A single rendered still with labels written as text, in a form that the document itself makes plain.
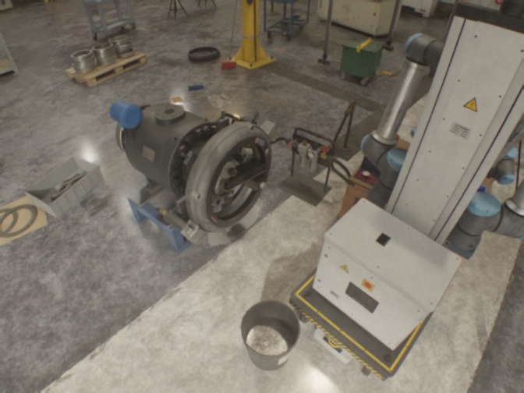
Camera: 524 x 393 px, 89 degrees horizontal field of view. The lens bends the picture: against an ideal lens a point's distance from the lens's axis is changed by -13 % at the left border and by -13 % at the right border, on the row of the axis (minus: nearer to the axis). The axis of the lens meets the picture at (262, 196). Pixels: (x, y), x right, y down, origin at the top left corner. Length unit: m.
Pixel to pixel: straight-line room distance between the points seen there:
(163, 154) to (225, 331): 1.20
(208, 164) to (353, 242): 0.86
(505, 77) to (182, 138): 1.67
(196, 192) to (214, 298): 0.80
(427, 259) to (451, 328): 1.00
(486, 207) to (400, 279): 0.56
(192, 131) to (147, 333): 1.34
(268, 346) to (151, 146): 1.46
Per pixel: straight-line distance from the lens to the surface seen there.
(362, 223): 1.52
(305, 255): 2.38
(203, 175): 1.72
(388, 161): 1.73
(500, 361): 2.52
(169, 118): 2.13
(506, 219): 1.75
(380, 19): 7.45
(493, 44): 1.28
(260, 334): 1.93
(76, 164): 3.61
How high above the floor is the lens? 1.94
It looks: 45 degrees down
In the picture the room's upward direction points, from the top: straight up
